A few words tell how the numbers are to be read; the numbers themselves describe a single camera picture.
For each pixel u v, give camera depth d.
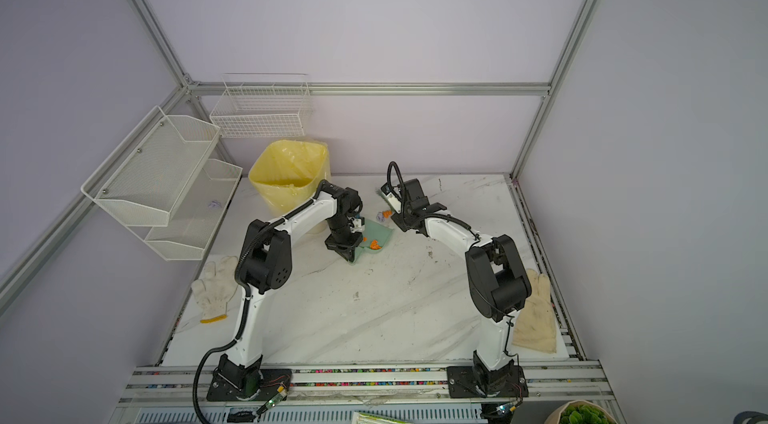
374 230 1.05
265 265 0.58
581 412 0.62
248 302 0.60
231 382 0.64
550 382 0.76
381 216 1.07
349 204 0.78
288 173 1.04
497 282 0.50
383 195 0.87
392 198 0.85
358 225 0.93
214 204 0.93
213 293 0.89
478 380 0.66
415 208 0.73
